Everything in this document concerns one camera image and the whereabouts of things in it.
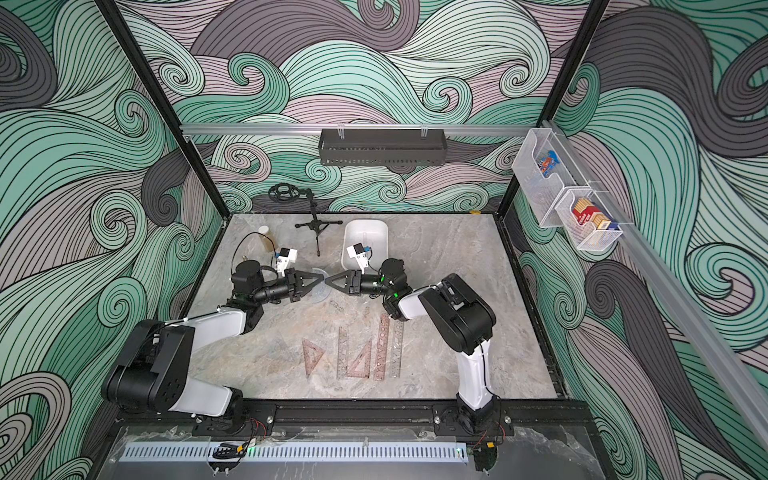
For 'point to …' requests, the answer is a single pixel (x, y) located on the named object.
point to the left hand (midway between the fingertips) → (323, 277)
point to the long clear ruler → (397, 345)
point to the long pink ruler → (381, 348)
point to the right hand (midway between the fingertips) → (327, 282)
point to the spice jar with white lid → (266, 234)
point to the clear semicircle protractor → (321, 291)
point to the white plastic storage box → (372, 233)
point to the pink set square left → (312, 355)
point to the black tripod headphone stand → (287, 193)
